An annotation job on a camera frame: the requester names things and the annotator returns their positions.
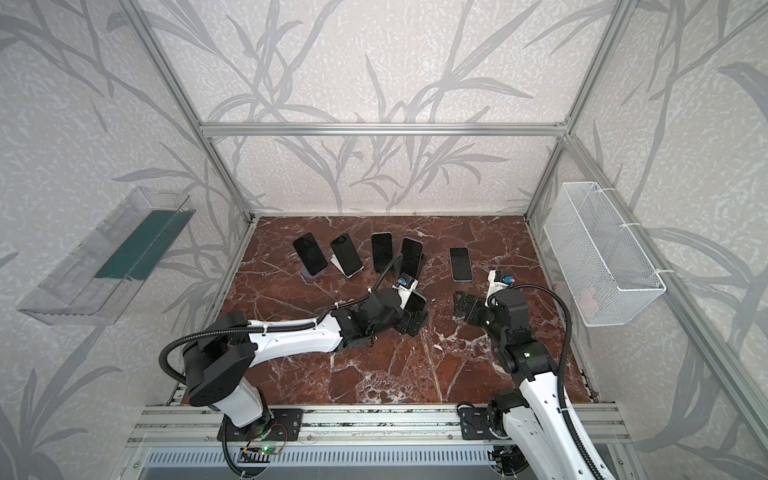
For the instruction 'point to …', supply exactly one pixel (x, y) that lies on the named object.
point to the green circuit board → (267, 450)
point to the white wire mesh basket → (606, 275)
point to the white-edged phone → (461, 267)
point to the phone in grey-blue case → (382, 250)
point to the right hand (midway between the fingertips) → (468, 287)
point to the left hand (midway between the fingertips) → (420, 299)
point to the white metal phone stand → (336, 263)
